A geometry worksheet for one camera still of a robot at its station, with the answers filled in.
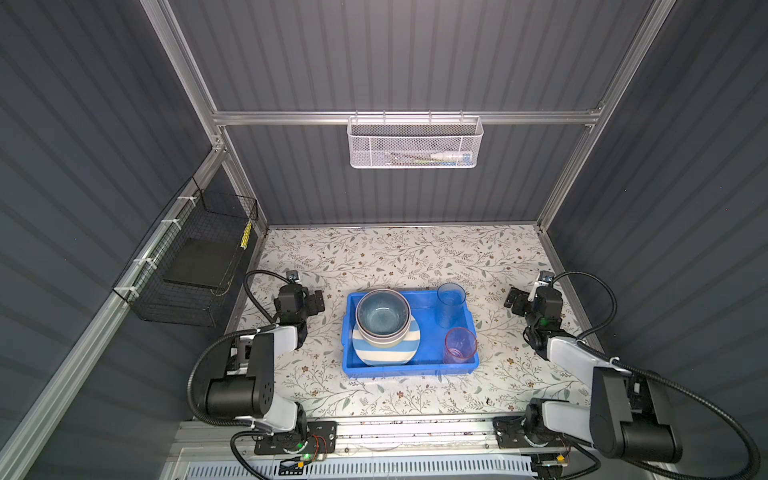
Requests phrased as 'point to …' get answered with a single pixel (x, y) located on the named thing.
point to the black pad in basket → (201, 262)
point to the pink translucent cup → (460, 346)
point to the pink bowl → (382, 341)
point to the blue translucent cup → (450, 299)
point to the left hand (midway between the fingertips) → (300, 294)
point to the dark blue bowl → (383, 312)
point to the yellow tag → (245, 238)
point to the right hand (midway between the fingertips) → (533, 293)
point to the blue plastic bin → (430, 361)
